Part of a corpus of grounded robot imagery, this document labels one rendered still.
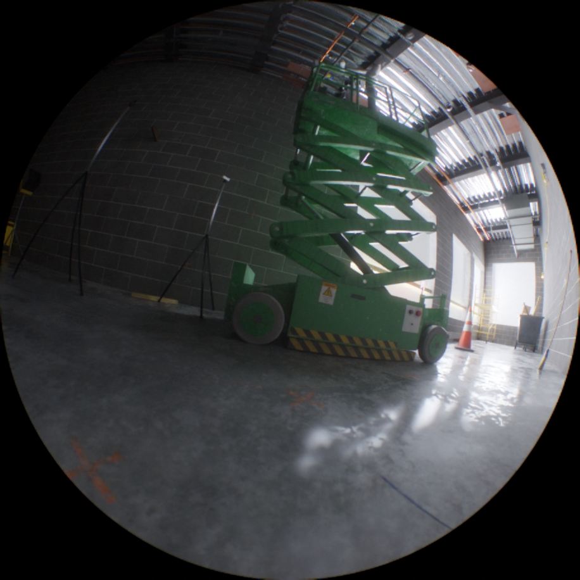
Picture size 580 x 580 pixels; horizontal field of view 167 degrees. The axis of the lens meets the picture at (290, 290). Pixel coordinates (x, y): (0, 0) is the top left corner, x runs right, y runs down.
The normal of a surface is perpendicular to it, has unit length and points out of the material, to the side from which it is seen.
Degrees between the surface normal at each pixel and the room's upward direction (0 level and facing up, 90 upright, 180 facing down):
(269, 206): 90
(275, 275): 90
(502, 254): 90
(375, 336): 90
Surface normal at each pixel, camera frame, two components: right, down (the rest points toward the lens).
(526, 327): -0.85, 0.35
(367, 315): 0.09, -0.03
